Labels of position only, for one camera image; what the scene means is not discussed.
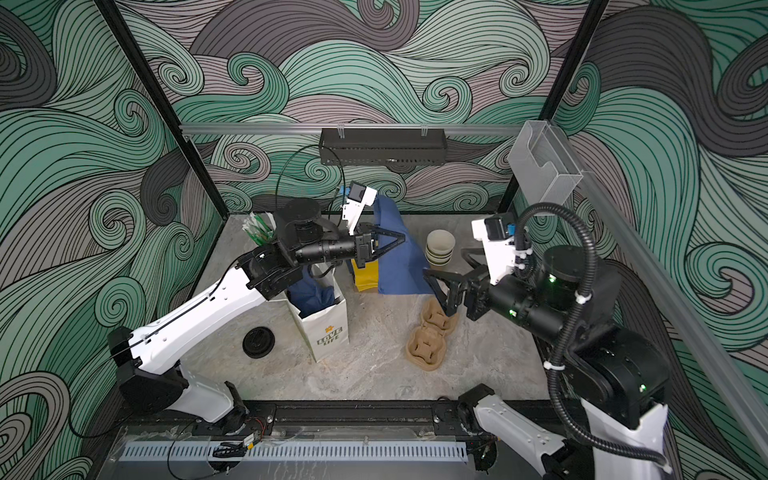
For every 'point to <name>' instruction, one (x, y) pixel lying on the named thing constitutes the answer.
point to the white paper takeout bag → (325, 330)
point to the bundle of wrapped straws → (261, 227)
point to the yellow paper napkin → (367, 277)
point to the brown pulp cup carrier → (426, 345)
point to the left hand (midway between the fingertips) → (406, 237)
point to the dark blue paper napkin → (306, 294)
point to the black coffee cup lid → (258, 342)
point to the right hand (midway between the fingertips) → (446, 263)
